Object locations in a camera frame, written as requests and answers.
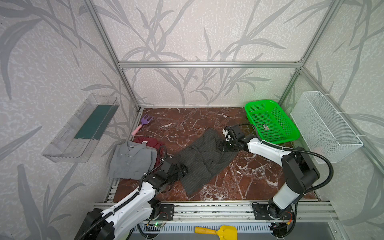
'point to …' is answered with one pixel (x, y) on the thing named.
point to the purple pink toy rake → (143, 121)
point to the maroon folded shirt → (160, 147)
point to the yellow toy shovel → (225, 232)
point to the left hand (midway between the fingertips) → (186, 167)
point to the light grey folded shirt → (131, 160)
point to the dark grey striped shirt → (204, 157)
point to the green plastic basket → (271, 124)
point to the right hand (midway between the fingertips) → (220, 143)
